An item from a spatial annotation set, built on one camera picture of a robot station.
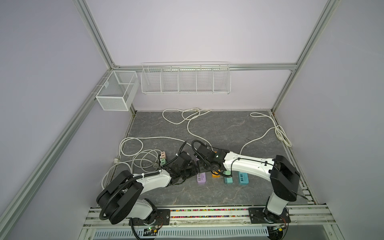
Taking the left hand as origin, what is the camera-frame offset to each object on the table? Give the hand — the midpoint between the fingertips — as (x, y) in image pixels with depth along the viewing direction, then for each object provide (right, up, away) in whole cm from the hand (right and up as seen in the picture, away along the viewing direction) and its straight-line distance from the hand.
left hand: (199, 171), depth 86 cm
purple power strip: (+1, -3, -2) cm, 4 cm away
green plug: (-21, +6, 0) cm, 22 cm away
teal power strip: (+25, -3, -3) cm, 25 cm away
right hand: (+1, +3, -2) cm, 4 cm away
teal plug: (+16, -4, -3) cm, 17 cm away
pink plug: (-22, +9, +3) cm, 24 cm away
